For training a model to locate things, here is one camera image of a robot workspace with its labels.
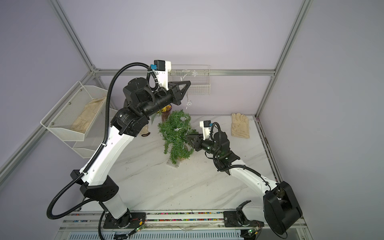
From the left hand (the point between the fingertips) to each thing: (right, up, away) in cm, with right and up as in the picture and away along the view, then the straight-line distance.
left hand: (188, 85), depth 54 cm
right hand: (-1, -21, +21) cm, 30 cm away
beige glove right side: (+37, -13, +61) cm, 72 cm away
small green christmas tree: (-8, -17, +16) cm, 24 cm away
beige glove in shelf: (-56, -9, +25) cm, 62 cm away
